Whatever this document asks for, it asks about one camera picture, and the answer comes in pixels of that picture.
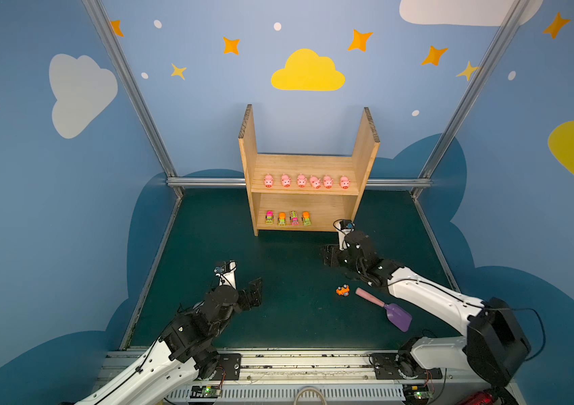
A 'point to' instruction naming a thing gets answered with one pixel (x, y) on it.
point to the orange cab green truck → (282, 218)
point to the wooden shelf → (289, 192)
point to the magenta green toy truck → (295, 219)
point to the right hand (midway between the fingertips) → (331, 247)
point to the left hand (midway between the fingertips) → (255, 284)
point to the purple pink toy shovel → (398, 316)
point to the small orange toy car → (343, 290)
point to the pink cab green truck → (269, 217)
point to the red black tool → (491, 396)
